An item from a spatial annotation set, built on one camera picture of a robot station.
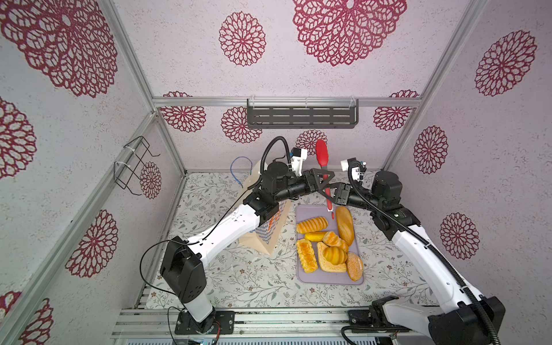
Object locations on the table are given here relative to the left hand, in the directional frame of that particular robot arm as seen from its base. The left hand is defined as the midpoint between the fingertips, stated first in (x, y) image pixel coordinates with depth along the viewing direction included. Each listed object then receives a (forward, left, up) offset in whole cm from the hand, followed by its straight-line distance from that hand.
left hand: (331, 178), depth 66 cm
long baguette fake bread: (+2, -14, -35) cm, 37 cm away
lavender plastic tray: (-18, -1, -37) cm, 41 cm away
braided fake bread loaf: (+4, +1, -34) cm, 34 cm away
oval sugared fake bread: (-15, -13, -33) cm, 38 cm away
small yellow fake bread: (-2, +1, -34) cm, 34 cm away
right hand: (-2, +4, -2) cm, 5 cm away
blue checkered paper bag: (-8, +21, -22) cm, 32 cm away
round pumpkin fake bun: (-12, -5, -30) cm, 33 cm away
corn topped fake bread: (-11, +5, -34) cm, 36 cm away
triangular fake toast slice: (-15, -2, -34) cm, 38 cm away
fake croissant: (-5, -5, -31) cm, 32 cm away
